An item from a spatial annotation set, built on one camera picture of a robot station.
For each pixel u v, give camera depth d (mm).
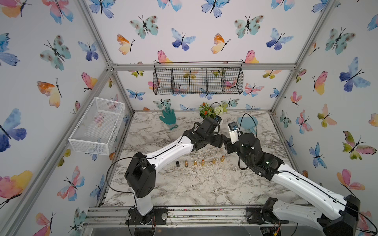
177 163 891
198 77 982
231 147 642
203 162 894
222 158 916
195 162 910
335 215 393
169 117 1176
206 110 984
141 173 447
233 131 593
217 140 714
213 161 926
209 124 613
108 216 754
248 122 1145
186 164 891
